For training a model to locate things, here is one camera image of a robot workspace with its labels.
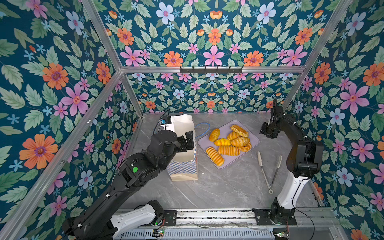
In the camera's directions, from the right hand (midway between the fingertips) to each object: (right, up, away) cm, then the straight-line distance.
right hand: (263, 132), depth 96 cm
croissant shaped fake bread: (-11, -11, +1) cm, 15 cm away
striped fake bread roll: (-19, -3, +4) cm, 20 cm away
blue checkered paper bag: (-49, -17, -24) cm, 57 cm away
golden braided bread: (-16, -6, -1) cm, 17 cm away
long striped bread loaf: (-32, -15, -5) cm, 35 cm away
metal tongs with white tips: (-5, -18, -8) cm, 20 cm away
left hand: (-46, +2, -37) cm, 59 cm away
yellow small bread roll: (-26, -7, +2) cm, 27 cm away
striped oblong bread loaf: (-23, -12, -1) cm, 26 cm away
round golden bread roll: (-32, -2, +5) cm, 32 cm away
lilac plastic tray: (-23, -18, -3) cm, 29 cm away
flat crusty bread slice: (-14, +1, +8) cm, 16 cm away
